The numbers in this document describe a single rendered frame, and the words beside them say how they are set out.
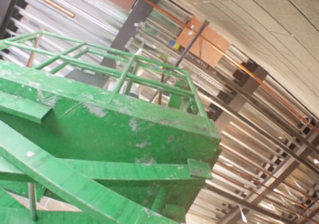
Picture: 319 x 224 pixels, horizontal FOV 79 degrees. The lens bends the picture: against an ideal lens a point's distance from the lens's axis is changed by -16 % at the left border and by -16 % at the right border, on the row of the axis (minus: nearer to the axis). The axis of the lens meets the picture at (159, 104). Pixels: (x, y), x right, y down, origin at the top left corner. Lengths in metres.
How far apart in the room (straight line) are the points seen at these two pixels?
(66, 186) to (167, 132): 0.50
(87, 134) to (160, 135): 0.33
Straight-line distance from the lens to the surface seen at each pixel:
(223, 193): 3.48
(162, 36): 2.62
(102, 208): 0.70
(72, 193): 0.73
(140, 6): 2.95
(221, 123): 3.47
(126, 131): 1.01
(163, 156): 1.08
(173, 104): 2.02
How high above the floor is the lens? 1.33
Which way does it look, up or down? 67 degrees up
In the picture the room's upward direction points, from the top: straight up
